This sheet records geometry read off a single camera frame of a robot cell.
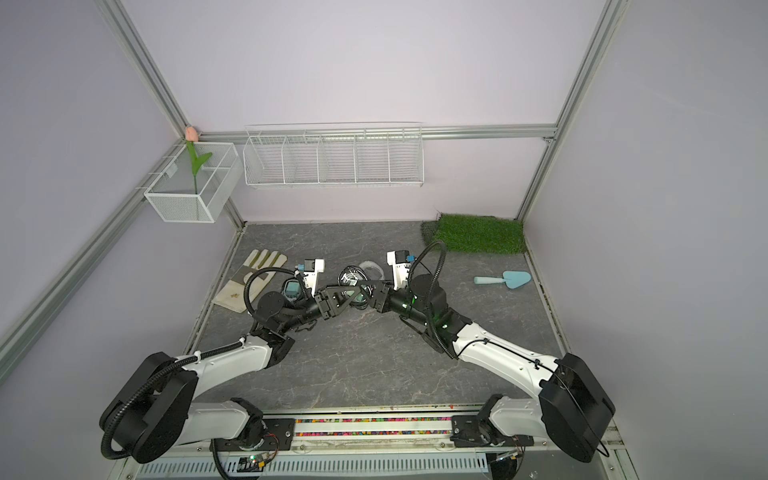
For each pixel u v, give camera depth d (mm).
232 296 993
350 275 709
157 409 417
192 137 894
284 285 991
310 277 693
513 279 1042
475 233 1122
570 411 408
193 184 887
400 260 670
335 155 990
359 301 709
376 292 656
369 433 754
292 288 988
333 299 667
